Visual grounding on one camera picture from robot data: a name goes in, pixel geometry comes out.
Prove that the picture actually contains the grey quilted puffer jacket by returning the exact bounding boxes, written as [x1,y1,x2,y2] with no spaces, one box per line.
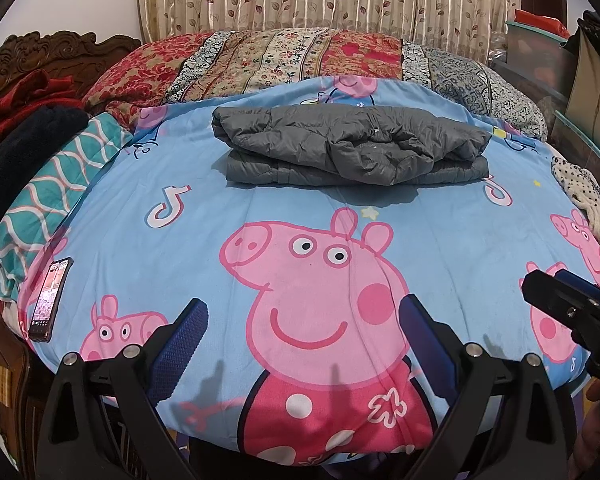
[211,104,491,186]

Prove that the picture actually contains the person's right hand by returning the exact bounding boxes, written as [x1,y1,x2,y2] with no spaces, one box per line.
[568,379,600,479]

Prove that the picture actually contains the white black-dotted cloth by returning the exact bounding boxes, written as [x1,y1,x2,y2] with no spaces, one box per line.
[550,156,600,244]

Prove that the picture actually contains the smartphone with dark case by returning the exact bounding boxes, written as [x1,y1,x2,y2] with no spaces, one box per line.
[28,257,73,342]

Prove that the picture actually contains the teal wave pattern cloth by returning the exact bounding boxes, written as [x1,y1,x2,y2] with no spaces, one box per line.
[0,113,132,300]

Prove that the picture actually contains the clear plastic storage drawers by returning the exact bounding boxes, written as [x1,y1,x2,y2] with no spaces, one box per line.
[492,21,600,184]

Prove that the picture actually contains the dark navy fuzzy cloth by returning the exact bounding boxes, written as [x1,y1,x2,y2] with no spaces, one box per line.
[0,105,88,222]

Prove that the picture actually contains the blue cartoon pig bedsheet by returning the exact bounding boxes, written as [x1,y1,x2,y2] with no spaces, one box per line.
[18,78,600,466]

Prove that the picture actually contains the patchwork floral quilt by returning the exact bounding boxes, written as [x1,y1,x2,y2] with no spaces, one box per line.
[83,27,548,140]

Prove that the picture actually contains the red velvet cloth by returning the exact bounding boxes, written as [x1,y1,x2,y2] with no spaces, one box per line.
[0,70,83,143]

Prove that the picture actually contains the carved dark wooden headboard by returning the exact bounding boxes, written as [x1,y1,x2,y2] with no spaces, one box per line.
[0,30,140,98]

